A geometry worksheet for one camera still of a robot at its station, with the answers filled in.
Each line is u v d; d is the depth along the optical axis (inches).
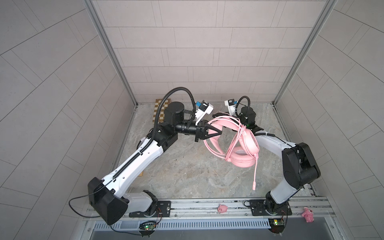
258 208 27.9
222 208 27.4
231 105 29.1
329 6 28.0
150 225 25.2
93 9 28.3
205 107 20.1
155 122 16.4
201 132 20.2
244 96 26.5
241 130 20.0
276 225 26.7
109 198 14.2
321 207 28.5
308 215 26.6
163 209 27.9
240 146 20.1
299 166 19.0
